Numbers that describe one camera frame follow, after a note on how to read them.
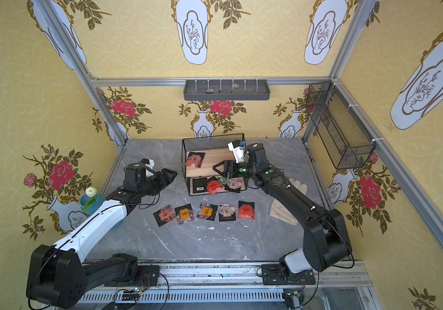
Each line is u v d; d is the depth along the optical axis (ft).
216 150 3.11
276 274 2.40
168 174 2.48
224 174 2.32
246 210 2.99
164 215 2.96
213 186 3.20
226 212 2.96
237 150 2.40
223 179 3.29
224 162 2.34
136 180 2.10
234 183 3.24
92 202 2.29
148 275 2.40
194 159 2.96
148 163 2.56
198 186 3.20
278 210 2.99
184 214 2.96
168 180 2.45
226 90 3.03
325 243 1.38
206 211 2.96
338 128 2.61
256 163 2.09
